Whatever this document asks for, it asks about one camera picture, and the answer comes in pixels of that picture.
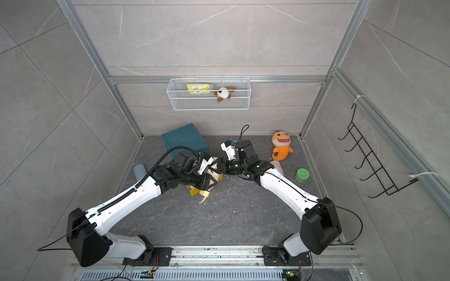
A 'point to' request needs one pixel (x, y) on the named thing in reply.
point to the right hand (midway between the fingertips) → (214, 167)
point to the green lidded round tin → (302, 175)
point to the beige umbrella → (211, 171)
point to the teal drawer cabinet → (187, 136)
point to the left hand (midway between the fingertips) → (215, 179)
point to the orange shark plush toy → (281, 140)
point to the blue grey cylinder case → (140, 171)
